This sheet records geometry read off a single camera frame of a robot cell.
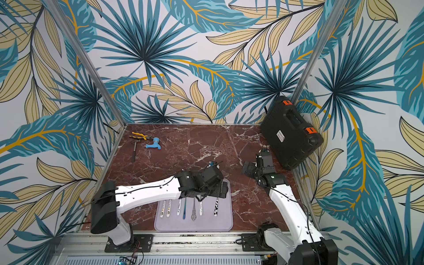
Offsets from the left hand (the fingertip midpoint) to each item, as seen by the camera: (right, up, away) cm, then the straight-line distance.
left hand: (218, 190), depth 76 cm
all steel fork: (-12, -14, +6) cm, 20 cm away
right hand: (+17, +9, +7) cm, 21 cm away
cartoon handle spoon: (-25, -13, +6) cm, 28 cm away
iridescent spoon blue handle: (-17, -12, +7) cm, 22 cm away
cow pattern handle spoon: (-1, -11, +8) cm, 13 cm away
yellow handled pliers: (-49, +26, +35) cm, 65 cm away
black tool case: (+39, +26, +12) cm, 48 cm away
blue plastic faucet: (-40, +20, +31) cm, 54 cm away
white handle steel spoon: (-9, -11, +6) cm, 15 cm away
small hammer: (-53, +17, +30) cm, 63 cm away
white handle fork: (-19, -11, +7) cm, 23 cm away
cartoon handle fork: (-27, -11, +6) cm, 30 cm away
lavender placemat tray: (+3, -17, +5) cm, 18 cm away
